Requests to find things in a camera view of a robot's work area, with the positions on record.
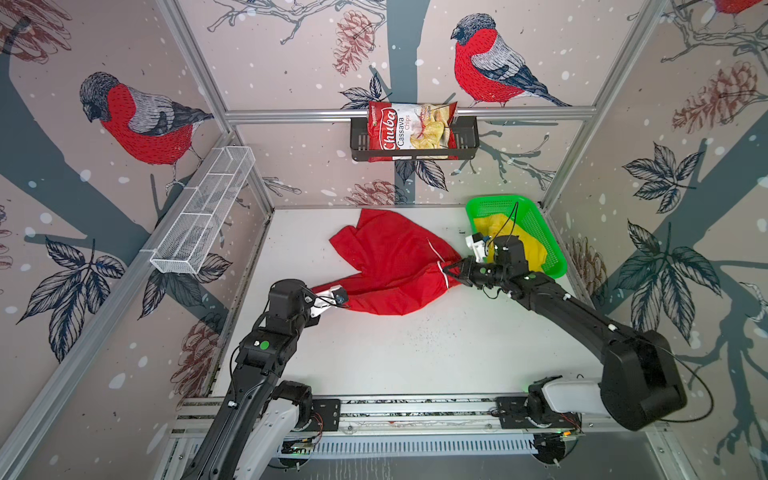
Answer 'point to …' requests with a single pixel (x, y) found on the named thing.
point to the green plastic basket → (523, 210)
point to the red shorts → (402, 265)
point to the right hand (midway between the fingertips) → (440, 275)
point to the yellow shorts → (499, 225)
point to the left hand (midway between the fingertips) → (299, 286)
